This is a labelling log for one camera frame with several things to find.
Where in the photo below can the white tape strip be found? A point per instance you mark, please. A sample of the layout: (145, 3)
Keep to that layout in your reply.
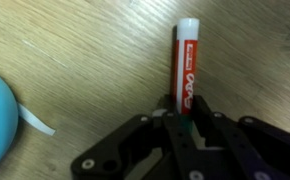
(35, 120)

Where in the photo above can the red white marker green cap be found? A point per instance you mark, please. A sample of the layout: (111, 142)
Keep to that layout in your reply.
(186, 66)

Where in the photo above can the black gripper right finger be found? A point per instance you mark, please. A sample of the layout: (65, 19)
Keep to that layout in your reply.
(245, 143)

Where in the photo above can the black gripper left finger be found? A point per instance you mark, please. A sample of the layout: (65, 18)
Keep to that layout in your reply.
(125, 150)

